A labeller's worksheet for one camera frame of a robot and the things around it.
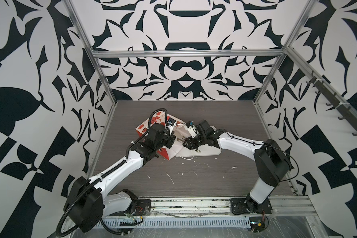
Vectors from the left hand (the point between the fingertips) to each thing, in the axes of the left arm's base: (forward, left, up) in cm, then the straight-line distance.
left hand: (173, 129), depth 80 cm
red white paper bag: (-4, -1, +8) cm, 9 cm away
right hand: (-2, -7, -11) cm, 13 cm away
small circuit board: (-41, -39, -20) cm, 60 cm away
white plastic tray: (-8, -15, -9) cm, 19 cm away
